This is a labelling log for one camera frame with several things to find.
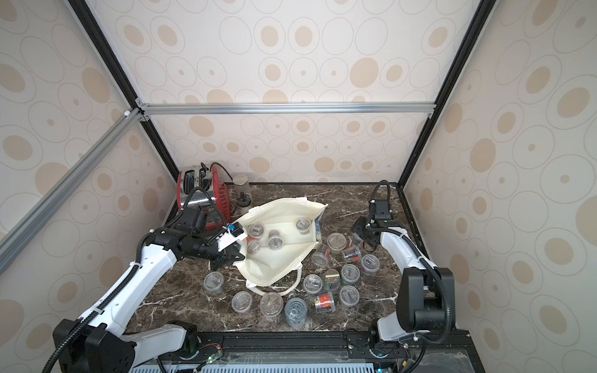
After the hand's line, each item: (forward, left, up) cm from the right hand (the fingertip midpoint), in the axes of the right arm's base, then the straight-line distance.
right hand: (369, 230), depth 91 cm
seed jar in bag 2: (-5, +37, -3) cm, 37 cm away
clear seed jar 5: (-24, +9, -5) cm, 26 cm away
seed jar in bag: (0, +45, -2) cm, 46 cm away
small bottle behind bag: (+13, +52, +2) cm, 54 cm away
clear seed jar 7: (-9, +19, -4) cm, 21 cm away
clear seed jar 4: (-21, +22, -4) cm, 30 cm away
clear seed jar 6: (-4, +12, -4) cm, 14 cm away
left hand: (-18, +43, +10) cm, 48 cm away
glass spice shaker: (+19, +55, +5) cm, 58 cm away
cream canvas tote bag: (+1, +36, -7) cm, 37 cm away
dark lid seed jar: (-19, +15, -4) cm, 25 cm away
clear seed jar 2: (-31, +27, -2) cm, 41 cm away
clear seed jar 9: (-12, 0, -4) cm, 13 cm away
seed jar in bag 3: (+4, +26, -3) cm, 27 cm away
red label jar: (-27, +17, -5) cm, 32 cm away
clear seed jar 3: (-22, +57, -3) cm, 61 cm away
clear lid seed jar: (-7, +45, -4) cm, 46 cm away
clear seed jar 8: (-9, +7, -5) cm, 12 cm away
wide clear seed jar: (-29, +35, -3) cm, 46 cm away
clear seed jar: (-28, +45, -4) cm, 54 cm away
